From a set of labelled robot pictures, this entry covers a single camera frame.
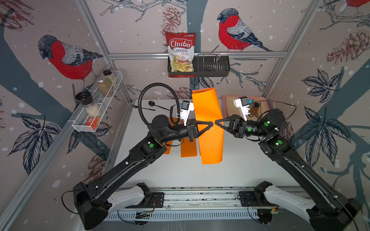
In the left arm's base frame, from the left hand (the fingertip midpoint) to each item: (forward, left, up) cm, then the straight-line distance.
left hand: (213, 125), depth 52 cm
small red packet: (+8, +54, -10) cm, 56 cm away
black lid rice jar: (+15, +56, -8) cm, 59 cm away
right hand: (+1, -1, -1) cm, 2 cm away
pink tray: (+51, -50, -44) cm, 84 cm away
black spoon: (+51, +41, -43) cm, 78 cm away
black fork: (+48, +54, -44) cm, 85 cm away
